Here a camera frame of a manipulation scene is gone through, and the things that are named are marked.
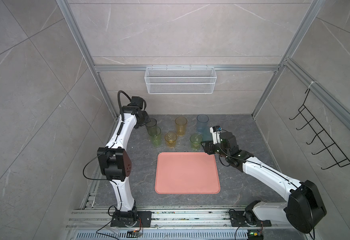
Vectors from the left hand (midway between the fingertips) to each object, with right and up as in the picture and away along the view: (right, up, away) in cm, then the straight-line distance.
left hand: (144, 118), depth 90 cm
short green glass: (+32, -14, +8) cm, 36 cm away
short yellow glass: (+15, -14, +14) cm, 25 cm away
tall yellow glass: (+23, -3, +11) cm, 25 cm away
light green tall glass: (+5, -10, +10) cm, 15 cm away
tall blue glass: (+37, -1, +11) cm, 39 cm away
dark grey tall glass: (+4, -3, +8) cm, 9 cm away
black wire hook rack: (+88, -19, -29) cm, 95 cm away
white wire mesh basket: (+22, +27, +10) cm, 36 cm away
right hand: (+35, -14, -7) cm, 39 cm away
